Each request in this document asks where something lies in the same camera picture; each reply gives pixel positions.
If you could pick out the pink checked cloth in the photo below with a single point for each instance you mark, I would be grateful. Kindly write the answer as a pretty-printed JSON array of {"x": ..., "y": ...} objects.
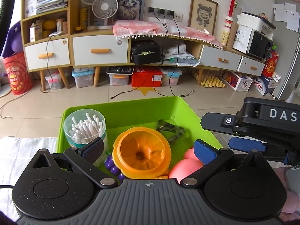
[{"x": 140, "y": 28}]

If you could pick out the purple toy grapes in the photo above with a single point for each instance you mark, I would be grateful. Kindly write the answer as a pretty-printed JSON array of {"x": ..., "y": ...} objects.
[{"x": 110, "y": 164}]

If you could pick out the white red carton box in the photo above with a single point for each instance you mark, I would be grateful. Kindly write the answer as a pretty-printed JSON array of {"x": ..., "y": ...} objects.
[{"x": 236, "y": 80}]

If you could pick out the black microwave oven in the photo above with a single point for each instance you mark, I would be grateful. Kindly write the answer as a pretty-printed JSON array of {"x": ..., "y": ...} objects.
[{"x": 260, "y": 44}]

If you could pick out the white printer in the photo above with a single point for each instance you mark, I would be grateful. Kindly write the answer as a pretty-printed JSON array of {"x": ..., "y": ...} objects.
[{"x": 255, "y": 22}]

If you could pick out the framed cat picture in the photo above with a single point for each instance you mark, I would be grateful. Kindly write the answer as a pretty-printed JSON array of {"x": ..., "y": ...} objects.
[{"x": 130, "y": 4}]

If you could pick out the white paper note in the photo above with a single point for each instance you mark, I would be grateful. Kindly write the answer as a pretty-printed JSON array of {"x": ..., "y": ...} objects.
[
  {"x": 279, "y": 11},
  {"x": 293, "y": 22}
]

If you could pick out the pink toy pig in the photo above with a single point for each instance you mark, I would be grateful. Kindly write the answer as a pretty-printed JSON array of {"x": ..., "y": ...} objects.
[{"x": 185, "y": 168}]

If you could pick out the clear cotton swab container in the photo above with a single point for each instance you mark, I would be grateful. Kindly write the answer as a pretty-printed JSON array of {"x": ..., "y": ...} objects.
[{"x": 82, "y": 124}]

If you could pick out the white round stand base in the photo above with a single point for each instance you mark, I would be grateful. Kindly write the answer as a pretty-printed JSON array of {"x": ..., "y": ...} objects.
[{"x": 4, "y": 91}]

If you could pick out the red cardboard box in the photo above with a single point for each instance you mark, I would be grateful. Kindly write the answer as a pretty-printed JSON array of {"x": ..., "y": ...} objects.
[{"x": 145, "y": 77}]

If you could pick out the green plastic box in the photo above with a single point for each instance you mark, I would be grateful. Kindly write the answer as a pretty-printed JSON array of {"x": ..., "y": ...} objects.
[{"x": 140, "y": 112}]

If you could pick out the pink fuzzy clothing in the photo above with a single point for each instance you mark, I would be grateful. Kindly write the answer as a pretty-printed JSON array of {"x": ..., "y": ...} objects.
[{"x": 293, "y": 204}]

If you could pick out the stack of papers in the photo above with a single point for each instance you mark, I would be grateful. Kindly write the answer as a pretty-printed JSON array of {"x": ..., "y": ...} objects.
[{"x": 51, "y": 2}]

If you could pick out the red bucket with face print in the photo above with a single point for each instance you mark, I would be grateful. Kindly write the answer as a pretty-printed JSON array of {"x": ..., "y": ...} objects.
[{"x": 16, "y": 77}]

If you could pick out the white printed cover cloth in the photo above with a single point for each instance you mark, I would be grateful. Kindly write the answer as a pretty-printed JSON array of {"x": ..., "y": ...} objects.
[{"x": 241, "y": 38}]

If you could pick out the clear storage box pink lid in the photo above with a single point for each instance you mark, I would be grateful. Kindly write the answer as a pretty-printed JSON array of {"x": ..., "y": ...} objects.
[{"x": 54, "y": 82}]

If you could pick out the small white desk fan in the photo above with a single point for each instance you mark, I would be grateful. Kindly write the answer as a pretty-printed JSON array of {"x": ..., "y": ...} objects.
[{"x": 105, "y": 7}]

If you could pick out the cartoon print tall cup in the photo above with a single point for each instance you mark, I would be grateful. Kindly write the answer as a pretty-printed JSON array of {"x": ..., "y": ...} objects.
[{"x": 226, "y": 34}]

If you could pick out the blue white carton box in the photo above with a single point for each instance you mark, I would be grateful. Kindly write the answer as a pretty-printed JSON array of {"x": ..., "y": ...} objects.
[{"x": 266, "y": 85}]

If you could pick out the yellow can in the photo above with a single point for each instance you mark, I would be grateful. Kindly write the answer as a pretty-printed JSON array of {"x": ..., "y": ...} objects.
[{"x": 84, "y": 18}]

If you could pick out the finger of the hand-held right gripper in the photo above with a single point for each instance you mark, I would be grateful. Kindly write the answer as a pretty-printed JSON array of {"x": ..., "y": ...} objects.
[
  {"x": 248, "y": 145},
  {"x": 215, "y": 121}
]

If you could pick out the stack of folded cloths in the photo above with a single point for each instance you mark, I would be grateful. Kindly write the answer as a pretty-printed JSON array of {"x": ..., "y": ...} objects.
[{"x": 180, "y": 56}]

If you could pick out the clear storage box blue lid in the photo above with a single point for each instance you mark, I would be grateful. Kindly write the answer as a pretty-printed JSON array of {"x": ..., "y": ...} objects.
[
  {"x": 83, "y": 79},
  {"x": 171, "y": 77}
]

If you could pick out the grey checked tablecloth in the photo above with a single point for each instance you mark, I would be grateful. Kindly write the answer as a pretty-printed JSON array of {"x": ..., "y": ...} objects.
[{"x": 23, "y": 150}]

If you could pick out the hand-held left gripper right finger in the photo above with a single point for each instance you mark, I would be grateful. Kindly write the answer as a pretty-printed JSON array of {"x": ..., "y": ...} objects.
[{"x": 204, "y": 151}]

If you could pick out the purple plush toy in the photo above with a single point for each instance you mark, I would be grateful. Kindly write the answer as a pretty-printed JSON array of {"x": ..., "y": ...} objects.
[{"x": 14, "y": 42}]

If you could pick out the framed cartoon picture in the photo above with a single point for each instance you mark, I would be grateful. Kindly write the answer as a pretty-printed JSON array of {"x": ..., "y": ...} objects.
[{"x": 202, "y": 14}]

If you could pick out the red gift box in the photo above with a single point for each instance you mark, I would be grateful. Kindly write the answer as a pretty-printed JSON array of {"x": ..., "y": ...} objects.
[{"x": 270, "y": 65}]

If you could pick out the wall socket strip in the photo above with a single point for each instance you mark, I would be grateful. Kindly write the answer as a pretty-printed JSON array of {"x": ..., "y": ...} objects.
[{"x": 164, "y": 13}]

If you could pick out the wooden cabinet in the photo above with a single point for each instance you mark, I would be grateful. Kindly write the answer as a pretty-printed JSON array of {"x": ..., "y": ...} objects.
[{"x": 73, "y": 9}]

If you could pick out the black case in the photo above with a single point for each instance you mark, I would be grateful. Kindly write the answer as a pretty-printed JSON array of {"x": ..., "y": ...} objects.
[{"x": 146, "y": 54}]

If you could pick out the grey fridge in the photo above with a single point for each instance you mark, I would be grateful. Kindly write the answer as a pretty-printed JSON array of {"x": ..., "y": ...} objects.
[{"x": 289, "y": 63}]

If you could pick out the yellow egg cartons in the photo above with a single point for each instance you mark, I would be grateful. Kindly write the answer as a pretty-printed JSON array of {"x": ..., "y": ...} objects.
[{"x": 211, "y": 80}]

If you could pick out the clear storage box white lid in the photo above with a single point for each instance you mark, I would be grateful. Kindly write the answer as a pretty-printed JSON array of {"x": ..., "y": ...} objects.
[{"x": 119, "y": 77}]

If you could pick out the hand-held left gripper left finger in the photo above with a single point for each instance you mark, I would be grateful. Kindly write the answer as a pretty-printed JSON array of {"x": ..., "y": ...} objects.
[{"x": 93, "y": 148}]

